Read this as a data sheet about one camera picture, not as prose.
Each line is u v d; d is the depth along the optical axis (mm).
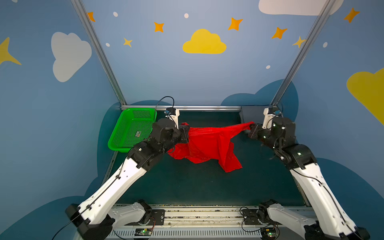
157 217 745
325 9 703
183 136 563
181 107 1709
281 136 475
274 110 565
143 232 711
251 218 735
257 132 594
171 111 548
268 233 717
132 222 581
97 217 368
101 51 840
